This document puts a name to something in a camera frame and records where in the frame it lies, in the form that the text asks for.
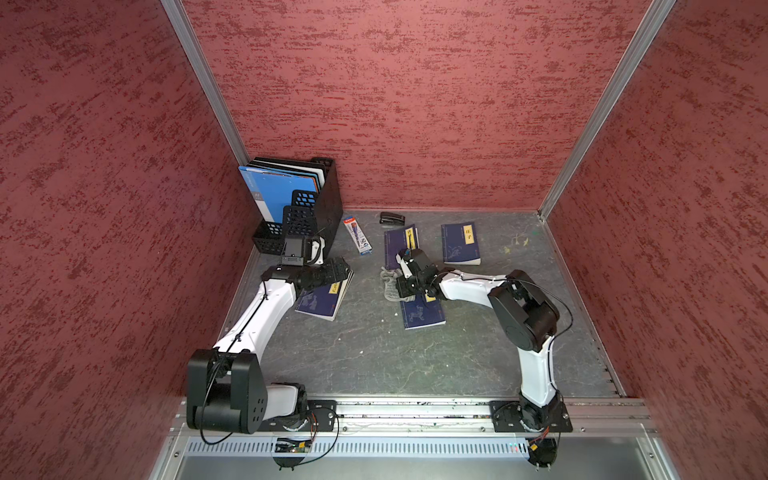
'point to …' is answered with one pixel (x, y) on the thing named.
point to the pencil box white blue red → (361, 242)
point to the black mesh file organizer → (313, 213)
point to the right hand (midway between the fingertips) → (400, 288)
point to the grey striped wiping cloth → (390, 277)
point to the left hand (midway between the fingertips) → (337, 277)
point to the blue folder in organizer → (274, 191)
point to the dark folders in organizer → (293, 167)
